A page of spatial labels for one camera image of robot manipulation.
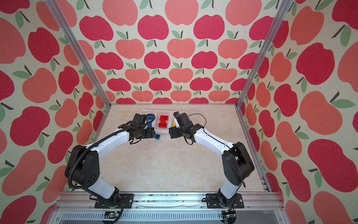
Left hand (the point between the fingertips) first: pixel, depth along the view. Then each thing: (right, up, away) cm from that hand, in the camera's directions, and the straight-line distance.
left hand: (152, 135), depth 91 cm
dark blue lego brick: (+2, -2, +8) cm, 8 cm away
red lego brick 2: (+6, +6, +14) cm, 16 cm away
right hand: (+16, +2, -2) cm, 16 cm away
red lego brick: (+6, +11, +17) cm, 21 cm away
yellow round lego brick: (+14, +7, +13) cm, 20 cm away
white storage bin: (+12, +9, +11) cm, 19 cm away
